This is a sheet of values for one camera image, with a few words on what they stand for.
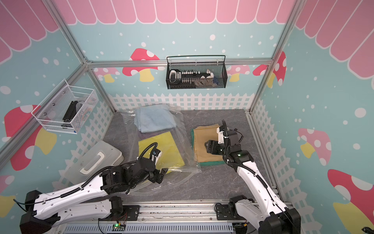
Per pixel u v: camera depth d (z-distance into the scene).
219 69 0.95
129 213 0.74
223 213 0.74
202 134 0.99
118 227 0.73
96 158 0.81
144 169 0.51
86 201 0.47
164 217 0.74
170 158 0.88
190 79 0.87
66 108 0.72
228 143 0.59
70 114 0.70
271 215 0.39
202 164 0.89
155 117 1.03
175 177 0.85
